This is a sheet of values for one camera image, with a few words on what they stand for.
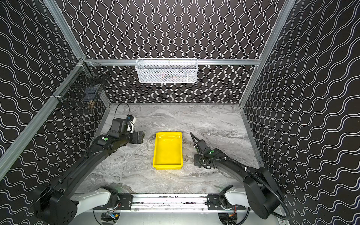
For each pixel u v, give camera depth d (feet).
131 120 2.35
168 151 3.01
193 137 2.49
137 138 2.39
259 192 1.36
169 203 2.50
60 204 1.24
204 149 2.24
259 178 1.37
